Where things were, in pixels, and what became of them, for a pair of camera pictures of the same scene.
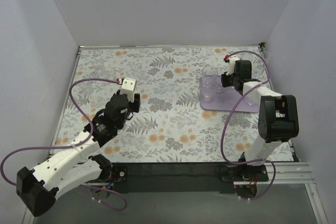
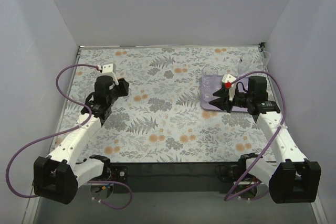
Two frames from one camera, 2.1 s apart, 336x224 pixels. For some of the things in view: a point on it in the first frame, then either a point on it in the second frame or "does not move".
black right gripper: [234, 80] -> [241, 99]
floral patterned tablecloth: [170, 125] does not move
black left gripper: [135, 100] -> [122, 87]
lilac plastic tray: [215, 97] does not move
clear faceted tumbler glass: [209, 74] does not move
